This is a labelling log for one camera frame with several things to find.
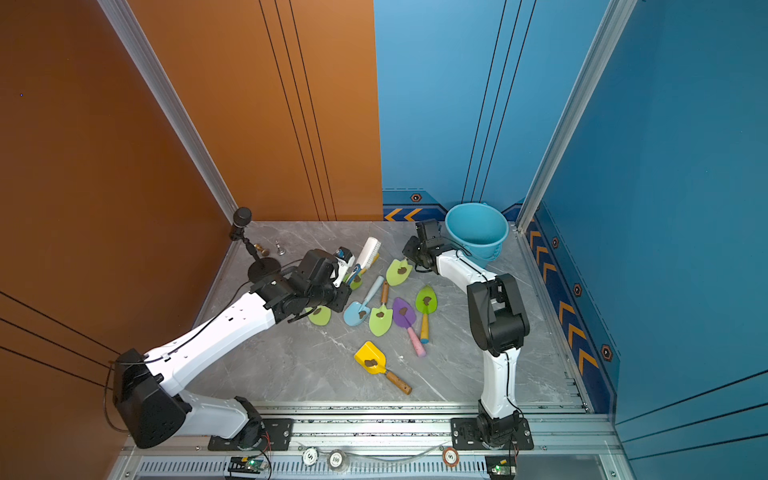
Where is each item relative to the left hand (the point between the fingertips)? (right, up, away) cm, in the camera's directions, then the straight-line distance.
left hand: (350, 285), depth 80 cm
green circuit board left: (-23, -42, -9) cm, 49 cm away
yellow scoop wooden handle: (+6, -23, +5) cm, 24 cm away
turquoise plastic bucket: (+41, +17, +23) cm, 50 cm away
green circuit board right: (+37, -42, -9) cm, 57 cm away
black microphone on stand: (-36, +3, +26) cm, 44 cm away
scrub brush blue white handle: (+5, +9, -1) cm, 10 cm away
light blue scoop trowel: (-1, -10, +14) cm, 17 cm away
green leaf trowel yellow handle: (+22, -8, +18) cm, 29 cm away
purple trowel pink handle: (+15, -11, +15) cm, 24 cm away
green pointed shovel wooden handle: (+7, -12, +15) cm, 20 cm away
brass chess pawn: (-36, +9, +29) cm, 47 cm away
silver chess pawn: (-31, +9, +32) cm, 45 cm away
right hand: (+16, +10, +20) cm, 28 cm away
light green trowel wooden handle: (+13, +3, +17) cm, 21 cm away
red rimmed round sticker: (+25, -40, -9) cm, 48 cm away
